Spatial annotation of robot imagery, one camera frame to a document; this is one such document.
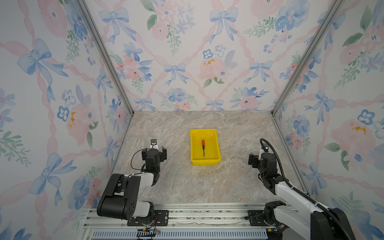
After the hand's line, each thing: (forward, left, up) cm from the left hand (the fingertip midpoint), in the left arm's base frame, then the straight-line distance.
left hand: (154, 147), depth 91 cm
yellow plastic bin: (-1, -36, -7) cm, 36 cm away
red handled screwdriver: (+8, -30, -6) cm, 32 cm away
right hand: (-5, -63, +1) cm, 63 cm away
